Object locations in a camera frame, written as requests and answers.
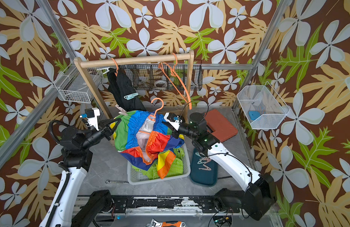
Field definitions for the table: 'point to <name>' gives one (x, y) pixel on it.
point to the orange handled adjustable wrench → (154, 223)
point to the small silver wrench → (111, 181)
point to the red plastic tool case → (223, 129)
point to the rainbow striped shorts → (143, 137)
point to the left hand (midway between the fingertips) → (119, 118)
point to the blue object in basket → (254, 114)
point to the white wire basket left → (72, 85)
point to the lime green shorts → (177, 170)
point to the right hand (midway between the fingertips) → (163, 120)
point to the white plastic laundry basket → (134, 178)
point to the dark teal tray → (205, 174)
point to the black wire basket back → (164, 76)
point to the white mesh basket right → (264, 108)
